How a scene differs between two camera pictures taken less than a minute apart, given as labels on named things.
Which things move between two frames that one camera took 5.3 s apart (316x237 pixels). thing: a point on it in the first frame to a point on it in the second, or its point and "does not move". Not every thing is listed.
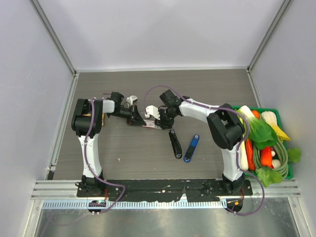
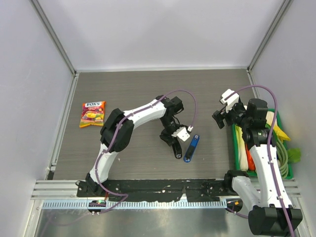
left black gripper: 135,119 to 165,136
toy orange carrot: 251,161 does not move
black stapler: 176,146 does not move
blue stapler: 191,148 does not move
